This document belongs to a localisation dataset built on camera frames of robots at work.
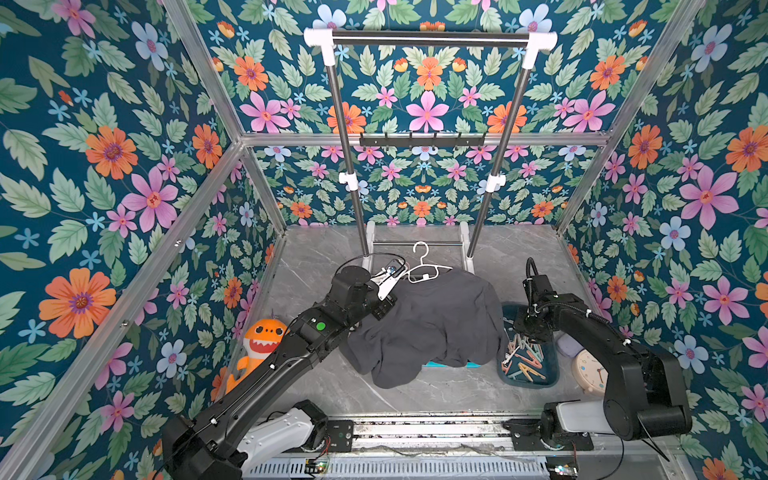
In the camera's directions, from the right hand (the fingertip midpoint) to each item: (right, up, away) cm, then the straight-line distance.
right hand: (527, 326), depth 88 cm
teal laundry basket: (-30, -5, -16) cm, 35 cm away
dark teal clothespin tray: (-2, -9, -4) cm, 11 cm away
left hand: (-39, +16, -16) cm, 45 cm away
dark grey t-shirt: (-24, +5, -9) cm, 27 cm away
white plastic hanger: (-28, +19, -14) cm, 36 cm away
